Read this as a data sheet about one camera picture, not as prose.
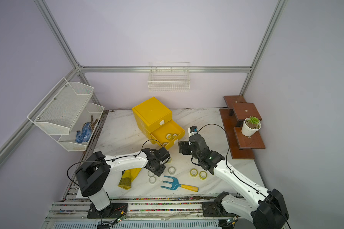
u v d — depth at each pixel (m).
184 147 0.69
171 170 0.86
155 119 0.86
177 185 0.82
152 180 0.84
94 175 0.45
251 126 0.80
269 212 0.39
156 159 0.65
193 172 0.88
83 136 0.88
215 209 0.73
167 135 0.93
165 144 0.89
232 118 0.88
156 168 0.74
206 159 0.57
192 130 0.69
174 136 0.93
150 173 0.86
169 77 0.97
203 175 0.86
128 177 0.83
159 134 0.94
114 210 0.73
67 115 0.77
